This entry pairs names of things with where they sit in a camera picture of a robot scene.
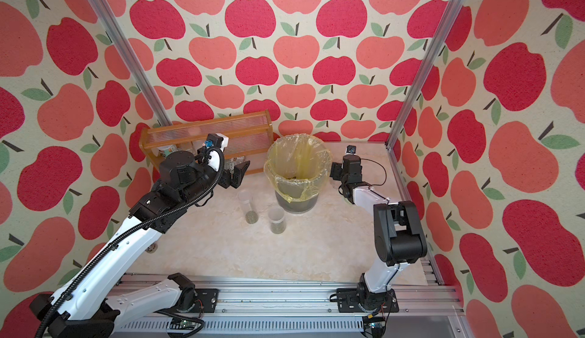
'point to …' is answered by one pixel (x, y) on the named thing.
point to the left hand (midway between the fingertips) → (237, 159)
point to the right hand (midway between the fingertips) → (345, 168)
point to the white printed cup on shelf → (166, 150)
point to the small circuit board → (186, 323)
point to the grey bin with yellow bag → (296, 168)
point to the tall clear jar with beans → (244, 197)
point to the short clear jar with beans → (277, 220)
